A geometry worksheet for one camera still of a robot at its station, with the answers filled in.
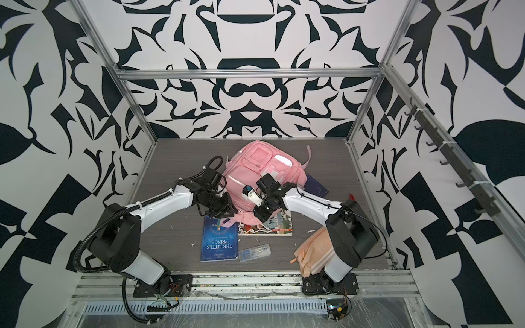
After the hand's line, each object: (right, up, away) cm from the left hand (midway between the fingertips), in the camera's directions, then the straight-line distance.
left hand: (237, 209), depth 85 cm
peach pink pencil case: (+30, -16, -5) cm, 35 cm away
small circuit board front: (+36, -31, -14) cm, 49 cm away
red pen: (+51, +3, +11) cm, 52 cm away
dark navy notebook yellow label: (+36, +7, +15) cm, 39 cm away
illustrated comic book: (+18, -8, +4) cm, 20 cm away
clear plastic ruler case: (+8, -16, -4) cm, 18 cm away
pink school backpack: (+5, +19, +20) cm, 28 cm away
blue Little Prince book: (-7, -13, -2) cm, 15 cm away
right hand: (+7, -1, +2) cm, 8 cm away
